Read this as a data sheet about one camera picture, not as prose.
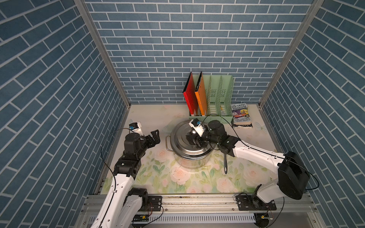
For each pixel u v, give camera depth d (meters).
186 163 0.84
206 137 0.69
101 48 0.86
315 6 0.71
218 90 1.15
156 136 0.68
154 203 0.74
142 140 0.64
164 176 0.83
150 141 0.67
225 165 0.86
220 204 0.75
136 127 0.64
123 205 0.47
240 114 1.09
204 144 0.71
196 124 0.67
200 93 0.89
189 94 0.90
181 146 0.77
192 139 0.69
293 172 0.43
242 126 1.05
